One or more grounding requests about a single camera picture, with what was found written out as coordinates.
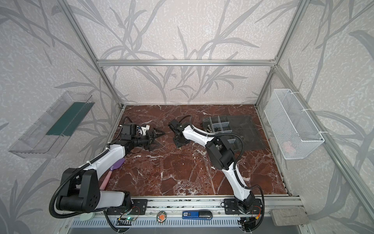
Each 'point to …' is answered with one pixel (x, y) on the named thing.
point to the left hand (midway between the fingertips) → (162, 138)
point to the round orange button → (161, 216)
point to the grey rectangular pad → (289, 216)
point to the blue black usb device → (197, 215)
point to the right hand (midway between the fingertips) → (180, 141)
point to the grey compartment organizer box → (219, 125)
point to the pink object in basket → (289, 147)
